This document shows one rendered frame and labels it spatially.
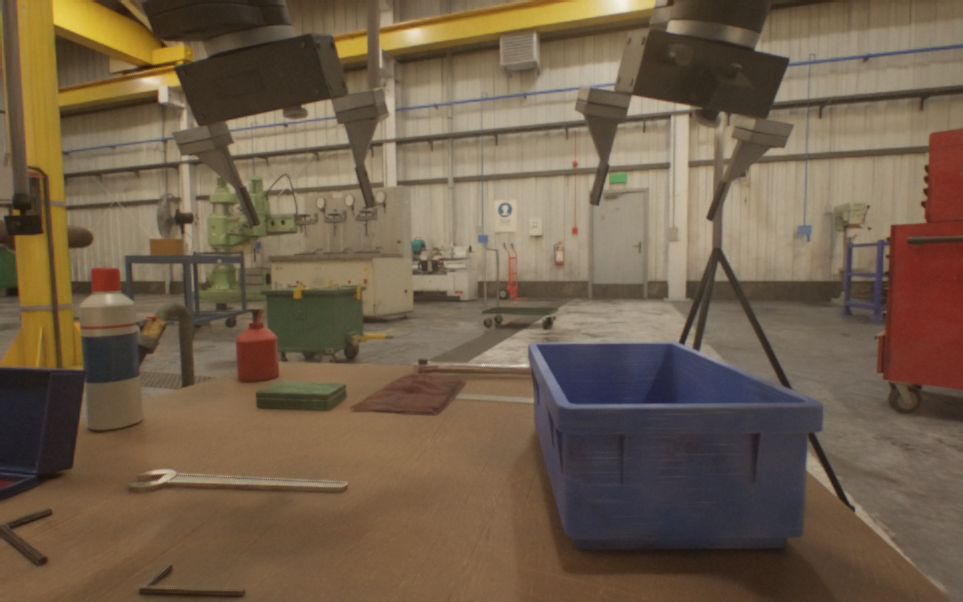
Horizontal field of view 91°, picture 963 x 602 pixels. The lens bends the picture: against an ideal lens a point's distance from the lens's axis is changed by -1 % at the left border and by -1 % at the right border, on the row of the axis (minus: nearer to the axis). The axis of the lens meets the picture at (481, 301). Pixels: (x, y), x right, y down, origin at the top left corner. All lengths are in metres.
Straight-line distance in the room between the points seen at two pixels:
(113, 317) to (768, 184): 10.24
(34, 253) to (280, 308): 1.65
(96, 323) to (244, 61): 0.47
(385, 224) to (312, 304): 3.41
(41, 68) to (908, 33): 11.70
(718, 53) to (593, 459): 0.34
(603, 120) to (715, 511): 0.34
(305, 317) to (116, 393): 2.60
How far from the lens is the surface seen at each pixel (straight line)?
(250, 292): 11.45
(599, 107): 0.46
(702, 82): 0.46
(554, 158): 10.52
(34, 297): 4.32
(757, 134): 0.53
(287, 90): 0.47
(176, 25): 0.43
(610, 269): 10.09
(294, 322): 3.44
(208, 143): 0.53
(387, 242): 6.59
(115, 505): 0.61
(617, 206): 10.15
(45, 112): 4.44
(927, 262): 2.81
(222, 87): 0.50
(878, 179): 11.06
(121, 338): 0.84
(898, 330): 2.84
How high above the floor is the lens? 0.70
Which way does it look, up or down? 4 degrees down
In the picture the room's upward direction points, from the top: 1 degrees counter-clockwise
